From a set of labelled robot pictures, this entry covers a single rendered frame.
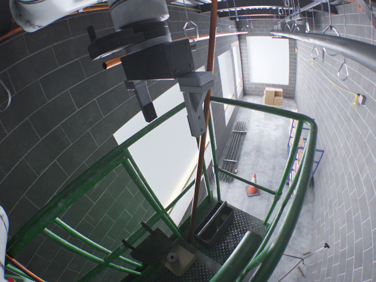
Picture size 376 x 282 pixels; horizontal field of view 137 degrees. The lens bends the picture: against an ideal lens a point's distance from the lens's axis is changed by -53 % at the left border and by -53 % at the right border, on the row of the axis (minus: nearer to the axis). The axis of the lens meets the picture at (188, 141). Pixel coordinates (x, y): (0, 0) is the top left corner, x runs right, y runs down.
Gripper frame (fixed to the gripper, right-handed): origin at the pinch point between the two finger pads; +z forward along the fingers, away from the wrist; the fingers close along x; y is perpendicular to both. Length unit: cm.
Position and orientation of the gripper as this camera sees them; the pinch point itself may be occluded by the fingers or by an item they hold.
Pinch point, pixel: (169, 116)
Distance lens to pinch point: 30.0
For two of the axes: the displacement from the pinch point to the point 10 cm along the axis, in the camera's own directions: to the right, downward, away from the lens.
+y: 6.3, -5.7, 5.3
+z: 2.0, 7.8, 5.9
